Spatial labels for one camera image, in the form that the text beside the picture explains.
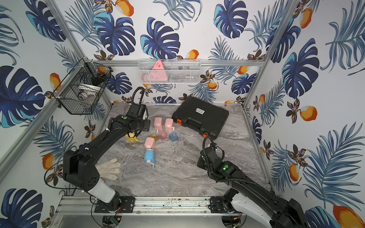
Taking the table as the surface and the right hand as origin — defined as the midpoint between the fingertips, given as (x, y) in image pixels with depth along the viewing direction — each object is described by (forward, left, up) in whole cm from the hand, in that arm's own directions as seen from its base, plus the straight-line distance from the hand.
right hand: (199, 159), depth 81 cm
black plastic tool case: (+33, -8, -3) cm, 34 cm away
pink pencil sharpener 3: (+11, +31, -2) cm, 33 cm away
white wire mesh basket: (+48, +18, +27) cm, 58 cm away
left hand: (+19, +33, +11) cm, 39 cm away
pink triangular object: (+45, +26, +27) cm, 58 cm away
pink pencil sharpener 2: (+26, +20, -2) cm, 33 cm away
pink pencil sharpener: (+27, +27, -1) cm, 38 cm away
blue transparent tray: (+21, +17, -8) cm, 28 cm away
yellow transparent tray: (+22, +31, -9) cm, 39 cm away
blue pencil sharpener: (+2, +29, -1) cm, 29 cm away
